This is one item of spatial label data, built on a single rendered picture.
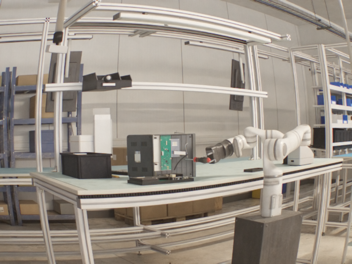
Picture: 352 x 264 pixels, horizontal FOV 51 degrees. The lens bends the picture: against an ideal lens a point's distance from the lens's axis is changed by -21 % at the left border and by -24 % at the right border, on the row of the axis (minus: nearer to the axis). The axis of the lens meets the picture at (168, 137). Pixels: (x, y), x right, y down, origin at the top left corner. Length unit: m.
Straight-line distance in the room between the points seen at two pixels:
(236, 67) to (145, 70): 2.32
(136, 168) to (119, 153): 3.82
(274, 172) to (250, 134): 0.44
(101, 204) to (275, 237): 0.74
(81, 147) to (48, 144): 3.22
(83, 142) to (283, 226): 1.28
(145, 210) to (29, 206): 1.65
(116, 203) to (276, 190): 0.66
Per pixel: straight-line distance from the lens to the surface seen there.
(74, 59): 3.95
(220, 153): 2.05
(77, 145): 2.53
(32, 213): 5.69
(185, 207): 6.05
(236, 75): 4.86
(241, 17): 8.50
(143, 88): 2.80
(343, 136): 4.84
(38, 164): 3.26
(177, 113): 7.16
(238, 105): 4.99
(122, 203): 1.84
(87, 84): 2.54
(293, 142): 1.93
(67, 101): 3.94
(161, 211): 5.86
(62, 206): 5.82
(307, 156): 2.65
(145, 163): 2.22
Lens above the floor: 1.21
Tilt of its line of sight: level
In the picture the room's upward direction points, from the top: 1 degrees counter-clockwise
